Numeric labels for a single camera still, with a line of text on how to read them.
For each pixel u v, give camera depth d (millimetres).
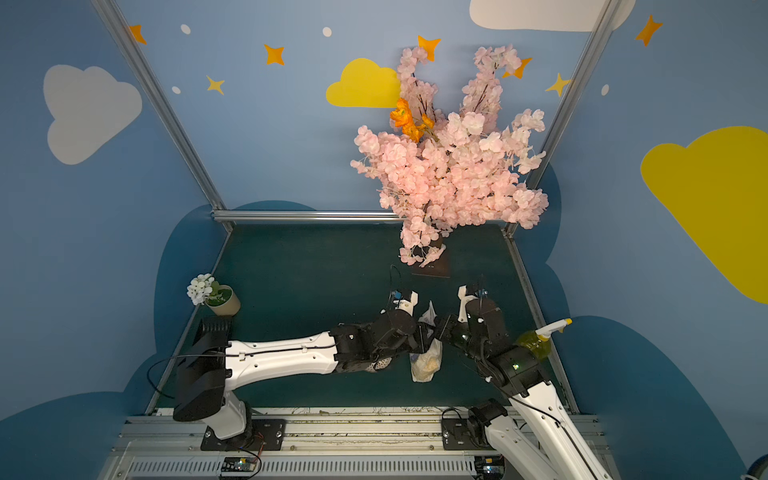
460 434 740
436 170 743
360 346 555
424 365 762
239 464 718
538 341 798
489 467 720
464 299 662
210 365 478
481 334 530
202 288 861
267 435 749
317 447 734
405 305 675
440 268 1111
